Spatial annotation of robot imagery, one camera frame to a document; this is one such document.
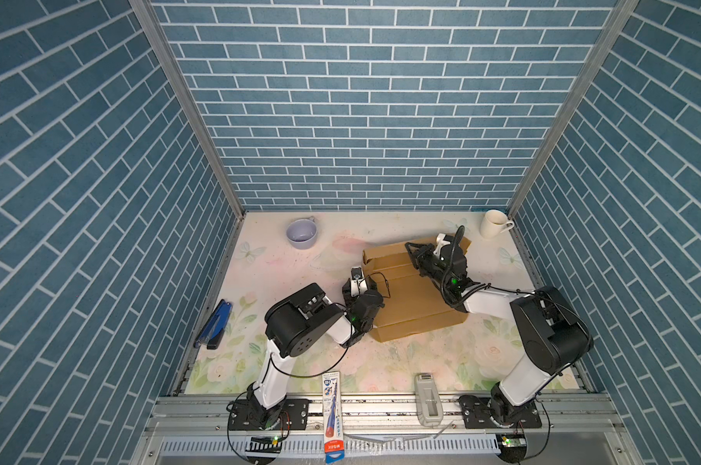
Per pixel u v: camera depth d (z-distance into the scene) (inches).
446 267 28.1
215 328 34.1
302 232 43.1
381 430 28.4
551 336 18.7
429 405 28.9
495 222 41.9
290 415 28.7
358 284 31.9
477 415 29.0
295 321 20.7
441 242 33.5
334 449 26.8
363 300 29.4
